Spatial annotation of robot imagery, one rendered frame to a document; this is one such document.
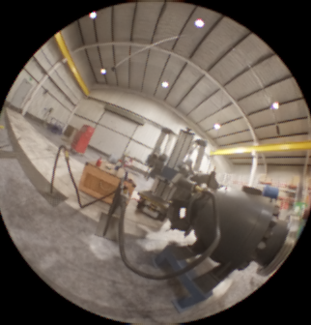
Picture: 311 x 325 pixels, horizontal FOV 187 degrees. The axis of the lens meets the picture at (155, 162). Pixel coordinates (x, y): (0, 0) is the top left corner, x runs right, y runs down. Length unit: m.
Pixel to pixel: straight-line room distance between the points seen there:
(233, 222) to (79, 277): 0.96
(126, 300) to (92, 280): 0.23
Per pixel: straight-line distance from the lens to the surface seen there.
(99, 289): 0.78
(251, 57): 7.83
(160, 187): 1.86
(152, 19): 8.33
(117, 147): 9.34
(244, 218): 0.66
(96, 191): 1.48
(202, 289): 0.73
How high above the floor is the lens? 0.76
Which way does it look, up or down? 5 degrees up
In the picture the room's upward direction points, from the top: 24 degrees clockwise
